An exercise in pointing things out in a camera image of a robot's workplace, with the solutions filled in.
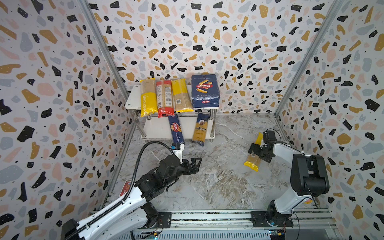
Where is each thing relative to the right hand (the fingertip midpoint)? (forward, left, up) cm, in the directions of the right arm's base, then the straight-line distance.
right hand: (253, 149), depth 96 cm
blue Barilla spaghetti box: (+7, +49, +6) cm, 50 cm away
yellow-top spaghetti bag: (+13, +44, +33) cm, 57 cm away
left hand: (-17, +36, +20) cm, 44 cm away
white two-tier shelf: (+15, +67, +3) cm, 69 cm away
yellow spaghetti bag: (-7, +2, -1) cm, 8 cm away
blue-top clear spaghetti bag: (+12, +35, +5) cm, 37 cm away
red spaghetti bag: (+10, +53, +34) cm, 63 cm away
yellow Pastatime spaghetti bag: (+5, +60, +33) cm, 69 cm away
